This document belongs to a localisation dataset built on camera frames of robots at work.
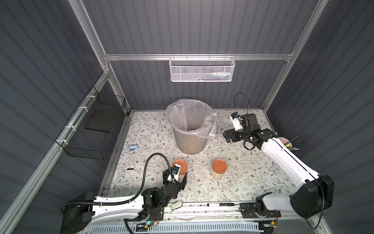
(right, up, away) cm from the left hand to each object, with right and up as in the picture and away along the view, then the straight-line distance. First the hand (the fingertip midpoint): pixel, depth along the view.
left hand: (180, 173), depth 78 cm
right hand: (+30, +22, +4) cm, 38 cm away
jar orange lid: (+2, +5, -3) cm, 6 cm away
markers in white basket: (+22, +58, +14) cm, 63 cm away
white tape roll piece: (-2, -15, -4) cm, 16 cm away
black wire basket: (-46, +23, -4) cm, 52 cm away
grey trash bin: (+5, +14, +15) cm, 21 cm away
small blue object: (-33, +11, +19) cm, 40 cm away
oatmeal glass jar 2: (+21, -3, +5) cm, 22 cm away
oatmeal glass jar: (+1, -1, -4) cm, 4 cm away
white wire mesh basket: (+14, +69, +34) cm, 78 cm away
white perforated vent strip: (+26, -24, -8) cm, 36 cm away
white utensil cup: (+66, +15, +10) cm, 68 cm away
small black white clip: (-31, 0, +9) cm, 32 cm away
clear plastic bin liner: (+7, +32, +16) cm, 37 cm away
